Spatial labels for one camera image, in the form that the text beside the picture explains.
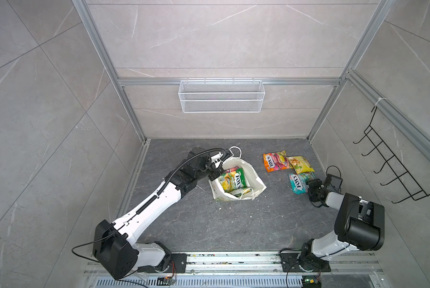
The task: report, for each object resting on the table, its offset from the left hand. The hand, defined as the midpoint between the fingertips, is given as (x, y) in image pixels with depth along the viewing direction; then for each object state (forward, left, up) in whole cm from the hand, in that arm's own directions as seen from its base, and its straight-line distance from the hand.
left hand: (222, 155), depth 75 cm
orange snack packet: (+14, -34, -25) cm, 44 cm away
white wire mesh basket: (+42, -1, +1) cm, 42 cm away
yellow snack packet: (+10, -46, -23) cm, 52 cm away
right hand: (0, -47, -25) cm, 53 cm away
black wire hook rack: (-16, -65, +5) cm, 67 cm away
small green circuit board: (-44, -33, -28) cm, 62 cm away
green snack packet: (0, -42, -25) cm, 49 cm away
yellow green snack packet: (0, -6, -22) cm, 22 cm away
